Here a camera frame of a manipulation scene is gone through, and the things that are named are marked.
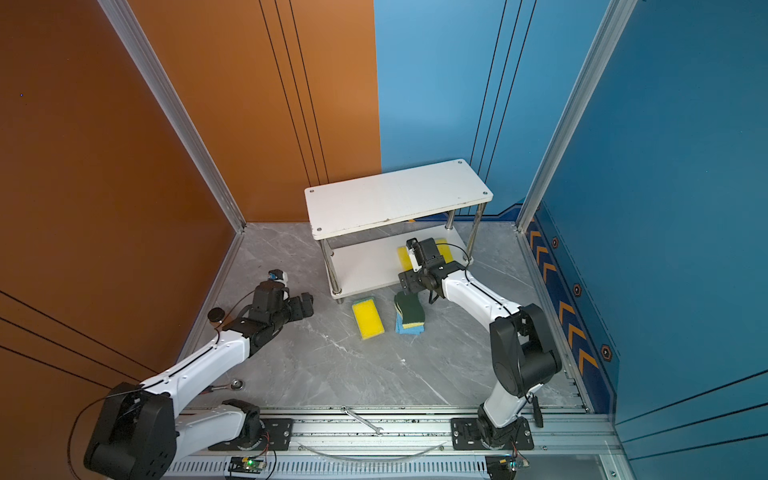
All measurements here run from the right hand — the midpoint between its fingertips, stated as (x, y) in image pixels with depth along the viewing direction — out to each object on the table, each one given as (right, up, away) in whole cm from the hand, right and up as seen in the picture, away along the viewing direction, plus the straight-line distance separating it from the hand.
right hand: (415, 275), depth 92 cm
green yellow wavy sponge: (-2, -9, -3) cm, 10 cm away
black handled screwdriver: (+30, -33, -17) cm, 48 cm away
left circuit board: (-42, -44, -21) cm, 64 cm away
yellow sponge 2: (-3, +5, 0) cm, 6 cm away
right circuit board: (+19, -44, -22) cm, 53 cm away
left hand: (-35, -6, -4) cm, 35 cm away
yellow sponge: (-14, -13, -4) cm, 20 cm away
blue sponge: (-1, -16, -3) cm, 17 cm away
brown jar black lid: (-58, -11, -8) cm, 59 cm away
